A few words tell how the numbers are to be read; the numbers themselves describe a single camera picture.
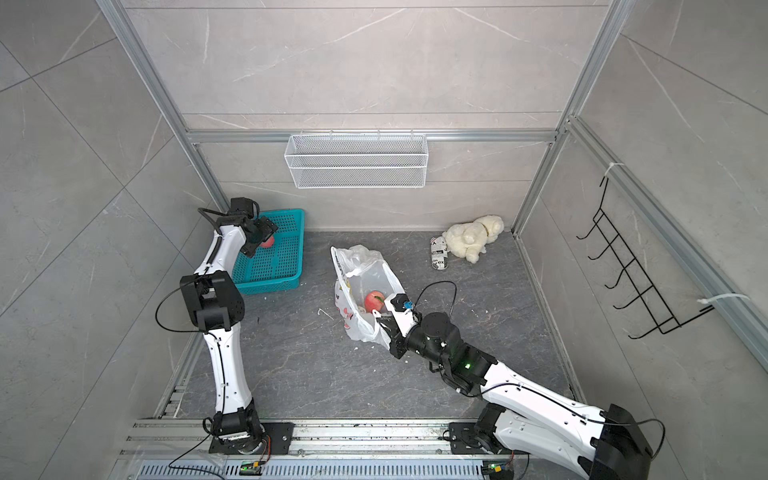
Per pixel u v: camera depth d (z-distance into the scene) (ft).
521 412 1.61
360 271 2.21
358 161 3.30
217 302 2.02
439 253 3.52
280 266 3.55
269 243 3.24
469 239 3.39
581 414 1.42
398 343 2.05
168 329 1.84
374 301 3.06
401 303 1.97
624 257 2.30
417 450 2.39
